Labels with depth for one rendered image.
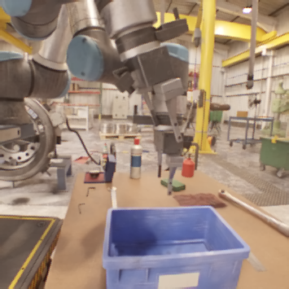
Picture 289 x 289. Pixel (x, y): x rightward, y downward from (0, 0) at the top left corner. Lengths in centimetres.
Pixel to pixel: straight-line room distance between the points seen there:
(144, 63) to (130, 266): 35
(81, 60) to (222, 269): 52
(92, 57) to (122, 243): 48
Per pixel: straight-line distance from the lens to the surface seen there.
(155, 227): 60
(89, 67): 44
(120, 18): 34
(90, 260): 59
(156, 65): 31
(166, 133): 45
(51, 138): 175
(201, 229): 64
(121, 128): 583
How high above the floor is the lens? 86
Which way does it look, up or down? 10 degrees down
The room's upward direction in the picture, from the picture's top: 3 degrees clockwise
